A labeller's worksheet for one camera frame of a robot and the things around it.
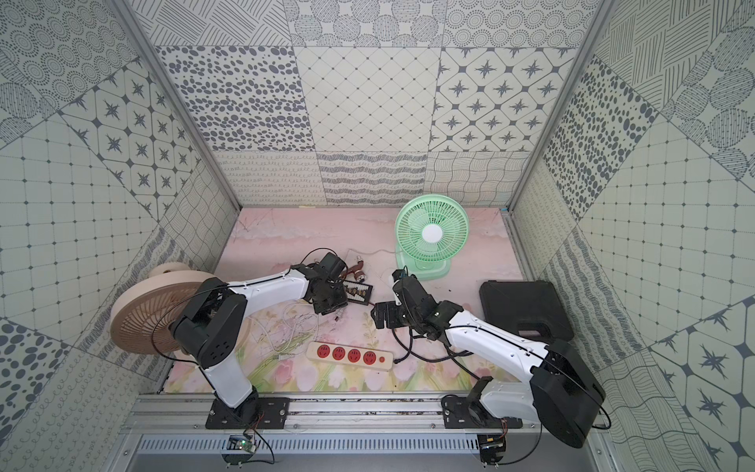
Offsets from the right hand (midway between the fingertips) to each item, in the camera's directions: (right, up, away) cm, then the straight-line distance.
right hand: (387, 314), depth 82 cm
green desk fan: (+13, +24, 0) cm, 27 cm away
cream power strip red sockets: (-5, -12, -2) cm, 13 cm away
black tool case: (+44, 0, +5) cm, 44 cm away
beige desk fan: (-52, +6, -21) cm, 56 cm away
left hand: (-14, +2, +10) cm, 17 cm away
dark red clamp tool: (-10, +10, +16) cm, 22 cm away
